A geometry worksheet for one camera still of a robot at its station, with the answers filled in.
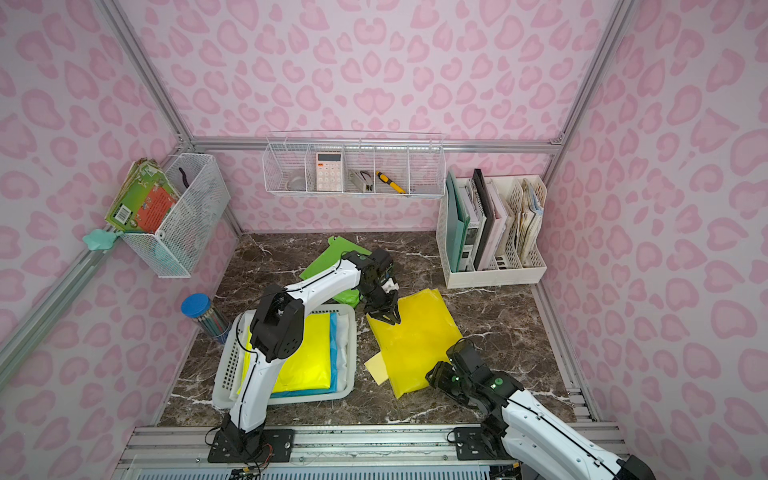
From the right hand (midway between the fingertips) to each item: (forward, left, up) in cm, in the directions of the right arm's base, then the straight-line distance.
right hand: (431, 379), depth 82 cm
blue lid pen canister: (+11, +60, +19) cm, 64 cm away
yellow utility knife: (+53, +11, +24) cm, 59 cm away
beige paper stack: (+42, -31, +22) cm, 56 cm away
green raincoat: (+42, +35, 0) cm, 55 cm away
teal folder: (+32, -7, +28) cm, 43 cm away
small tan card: (+3, +15, -2) cm, 15 cm away
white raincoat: (+8, +25, +4) cm, 27 cm away
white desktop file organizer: (+34, -17, +22) cm, 44 cm away
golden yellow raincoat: (+11, +2, -1) cm, 12 cm away
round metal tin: (+51, +42, +26) cm, 72 cm away
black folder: (+37, -16, +25) cm, 48 cm away
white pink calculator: (+54, +31, +29) cm, 69 cm away
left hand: (+17, +9, +5) cm, 20 cm away
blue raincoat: (-3, +26, +5) cm, 26 cm away
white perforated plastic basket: (+3, +55, +9) cm, 56 cm away
